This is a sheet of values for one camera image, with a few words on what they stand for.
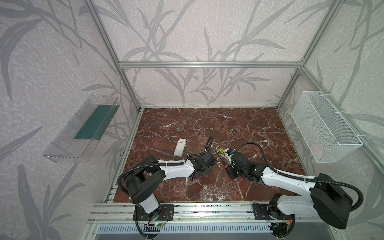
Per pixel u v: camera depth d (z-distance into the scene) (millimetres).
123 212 753
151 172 495
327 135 626
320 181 450
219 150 961
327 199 413
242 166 656
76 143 633
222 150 961
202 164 680
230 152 783
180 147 968
